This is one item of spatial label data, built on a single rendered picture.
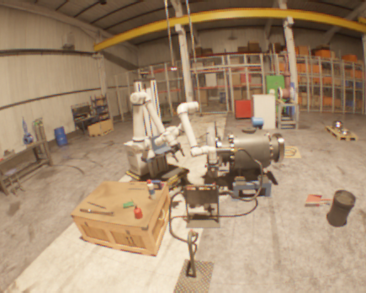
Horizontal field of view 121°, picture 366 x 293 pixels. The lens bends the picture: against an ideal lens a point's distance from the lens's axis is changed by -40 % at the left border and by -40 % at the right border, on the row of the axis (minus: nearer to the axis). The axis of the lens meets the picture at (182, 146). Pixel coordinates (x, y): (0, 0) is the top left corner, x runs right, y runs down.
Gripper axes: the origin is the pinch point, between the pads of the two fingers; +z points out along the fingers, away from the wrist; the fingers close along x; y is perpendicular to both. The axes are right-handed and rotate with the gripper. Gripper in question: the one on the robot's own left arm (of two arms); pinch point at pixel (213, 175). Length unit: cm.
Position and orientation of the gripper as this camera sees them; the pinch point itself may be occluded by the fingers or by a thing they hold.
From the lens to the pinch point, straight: 198.4
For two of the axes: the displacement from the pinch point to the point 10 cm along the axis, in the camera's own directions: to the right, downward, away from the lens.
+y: -1.6, 3.4, -9.3
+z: 1.2, 9.4, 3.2
